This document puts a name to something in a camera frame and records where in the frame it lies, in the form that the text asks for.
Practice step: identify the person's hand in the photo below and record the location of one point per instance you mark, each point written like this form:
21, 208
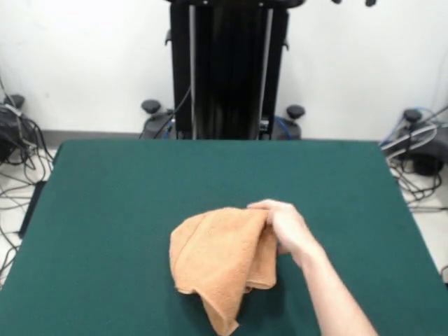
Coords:
287, 224

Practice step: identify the orange terry towel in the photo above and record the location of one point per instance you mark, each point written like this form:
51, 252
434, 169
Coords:
217, 252

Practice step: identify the person's forearm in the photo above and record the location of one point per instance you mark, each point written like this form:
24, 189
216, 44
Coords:
332, 297

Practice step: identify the black stand base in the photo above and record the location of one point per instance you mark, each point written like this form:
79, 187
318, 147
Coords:
8, 140
425, 157

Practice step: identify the dark green table cloth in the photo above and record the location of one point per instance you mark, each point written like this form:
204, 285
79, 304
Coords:
105, 245

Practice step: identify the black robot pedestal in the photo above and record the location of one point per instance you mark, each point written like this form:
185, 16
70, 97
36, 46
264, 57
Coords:
227, 70

